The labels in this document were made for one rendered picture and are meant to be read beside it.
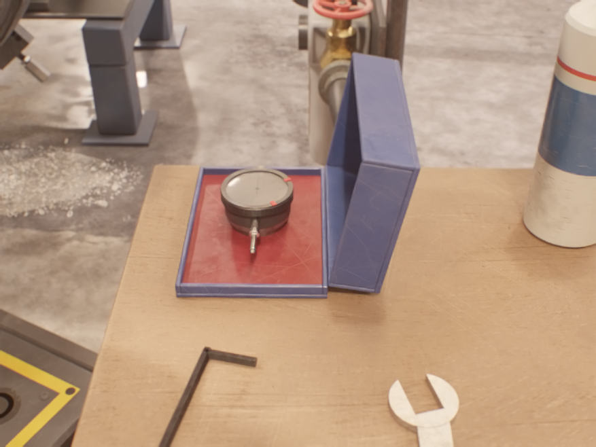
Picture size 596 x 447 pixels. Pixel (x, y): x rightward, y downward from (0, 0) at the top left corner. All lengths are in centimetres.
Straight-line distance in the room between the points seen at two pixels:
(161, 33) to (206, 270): 157
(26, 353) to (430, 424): 42
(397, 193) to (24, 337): 42
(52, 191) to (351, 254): 109
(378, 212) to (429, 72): 147
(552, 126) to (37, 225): 108
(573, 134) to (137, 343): 34
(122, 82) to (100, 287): 49
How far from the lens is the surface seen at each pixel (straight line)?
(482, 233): 66
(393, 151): 52
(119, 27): 161
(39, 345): 80
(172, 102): 185
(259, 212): 61
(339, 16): 95
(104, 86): 167
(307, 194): 68
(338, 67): 93
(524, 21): 234
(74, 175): 162
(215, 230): 64
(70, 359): 77
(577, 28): 58
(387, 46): 95
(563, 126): 60
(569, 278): 63
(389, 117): 56
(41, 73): 145
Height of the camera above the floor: 86
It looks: 37 degrees down
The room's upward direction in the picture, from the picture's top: straight up
